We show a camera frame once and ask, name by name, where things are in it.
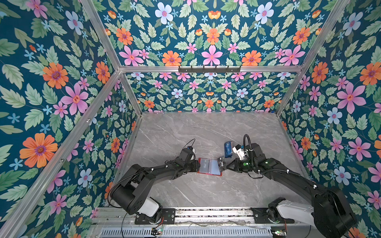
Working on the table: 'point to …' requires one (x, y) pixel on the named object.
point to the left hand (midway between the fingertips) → (201, 162)
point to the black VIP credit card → (204, 165)
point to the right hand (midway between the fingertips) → (226, 166)
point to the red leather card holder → (209, 166)
